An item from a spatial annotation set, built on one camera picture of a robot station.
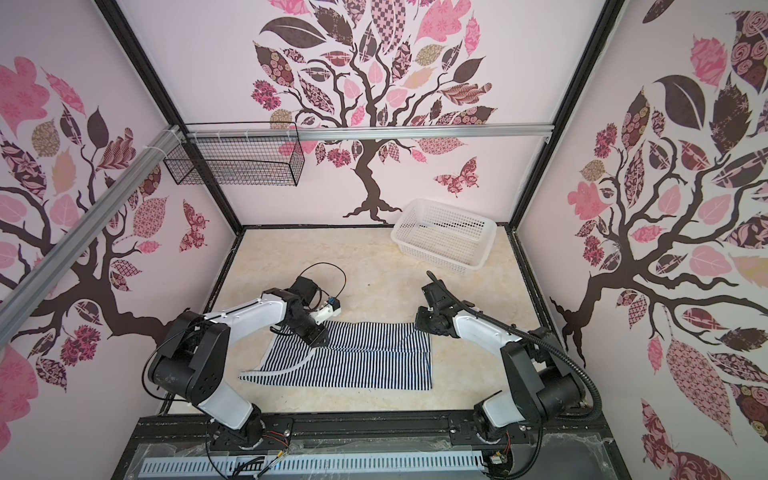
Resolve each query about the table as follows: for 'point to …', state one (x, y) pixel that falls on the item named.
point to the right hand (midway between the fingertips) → (421, 318)
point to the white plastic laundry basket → (444, 235)
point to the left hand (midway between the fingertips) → (321, 343)
